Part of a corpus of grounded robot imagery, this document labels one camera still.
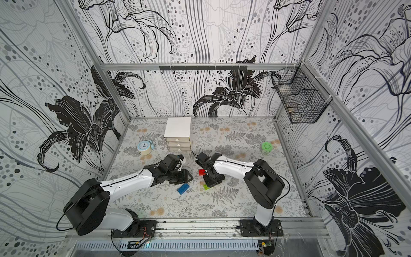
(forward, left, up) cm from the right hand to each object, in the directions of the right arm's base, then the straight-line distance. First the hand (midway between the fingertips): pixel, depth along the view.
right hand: (214, 182), depth 88 cm
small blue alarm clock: (+20, +43, +6) cm, 48 cm away
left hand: (-2, +12, +4) cm, 13 cm away
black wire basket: (+37, -50, +29) cm, 69 cm away
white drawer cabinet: (+24, +22, +14) cm, 35 cm away
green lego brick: (-3, +5, +1) cm, 6 cm away
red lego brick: (+5, +7, +2) cm, 9 cm away
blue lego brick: (-4, +17, +2) cm, 18 cm away
